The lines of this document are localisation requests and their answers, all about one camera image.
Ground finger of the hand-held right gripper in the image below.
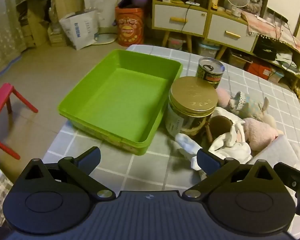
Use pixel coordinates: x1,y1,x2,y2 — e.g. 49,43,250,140
274,162,300,199

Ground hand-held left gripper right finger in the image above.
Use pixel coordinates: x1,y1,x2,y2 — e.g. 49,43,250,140
182,148,287,202

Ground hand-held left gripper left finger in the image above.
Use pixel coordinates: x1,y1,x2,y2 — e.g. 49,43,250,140
14,146,116,201

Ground green plastic bin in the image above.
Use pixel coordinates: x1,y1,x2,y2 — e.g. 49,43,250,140
57,49,183,156

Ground light grey fabric pouch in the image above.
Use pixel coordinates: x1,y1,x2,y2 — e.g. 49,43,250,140
250,134,300,172

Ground white cloth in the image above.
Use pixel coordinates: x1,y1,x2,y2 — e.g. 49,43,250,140
208,107,253,166

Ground brown wooden cup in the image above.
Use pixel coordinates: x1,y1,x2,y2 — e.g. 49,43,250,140
207,115,235,144

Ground large pink plush toy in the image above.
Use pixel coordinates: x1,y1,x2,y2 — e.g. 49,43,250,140
242,117,285,152

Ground small pink plush toy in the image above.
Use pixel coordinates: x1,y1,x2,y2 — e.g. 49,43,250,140
216,87,240,108

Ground glass jar with gold lid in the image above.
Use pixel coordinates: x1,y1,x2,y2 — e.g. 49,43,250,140
165,76,218,137

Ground bunny plush with blue dress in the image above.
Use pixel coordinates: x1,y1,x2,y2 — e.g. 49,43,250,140
229,91,277,128

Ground tin can with pull tab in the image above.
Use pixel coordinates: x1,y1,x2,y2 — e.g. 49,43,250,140
196,57,225,89

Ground red box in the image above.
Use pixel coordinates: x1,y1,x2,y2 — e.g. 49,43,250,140
244,59,273,80

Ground red chair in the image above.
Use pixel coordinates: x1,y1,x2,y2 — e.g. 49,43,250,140
0,83,39,160

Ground low wooden side cabinet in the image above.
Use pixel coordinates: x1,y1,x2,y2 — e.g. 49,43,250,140
251,34,300,87

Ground teal lidded storage box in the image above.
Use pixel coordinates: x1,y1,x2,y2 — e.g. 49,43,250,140
196,41,221,61

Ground white round base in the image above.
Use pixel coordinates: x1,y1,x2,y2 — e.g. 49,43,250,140
91,33,118,46

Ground clear plastic storage box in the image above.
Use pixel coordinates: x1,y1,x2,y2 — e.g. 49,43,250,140
167,37,187,52

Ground black box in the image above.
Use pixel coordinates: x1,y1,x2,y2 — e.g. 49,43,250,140
252,36,278,61

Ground white printed sack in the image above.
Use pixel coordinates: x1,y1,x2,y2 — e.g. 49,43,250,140
59,8,101,50

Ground orange printed bucket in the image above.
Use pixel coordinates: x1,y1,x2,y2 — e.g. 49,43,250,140
114,6,145,47

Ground pink table runner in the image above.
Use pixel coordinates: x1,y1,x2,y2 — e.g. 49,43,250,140
241,9,300,61

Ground shelf with cardboard boxes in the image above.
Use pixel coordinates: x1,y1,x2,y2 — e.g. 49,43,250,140
15,0,85,48

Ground green trimmed wooden cabinet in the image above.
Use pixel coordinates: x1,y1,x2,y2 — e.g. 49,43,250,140
151,0,260,60

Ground patterned sheer curtain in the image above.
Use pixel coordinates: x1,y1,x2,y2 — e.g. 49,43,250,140
0,0,28,67

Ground white drawer with wooden handle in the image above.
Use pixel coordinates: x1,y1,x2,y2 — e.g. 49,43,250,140
154,4,208,36
206,14,257,53

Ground black cable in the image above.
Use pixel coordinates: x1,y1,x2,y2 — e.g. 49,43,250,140
181,3,191,32

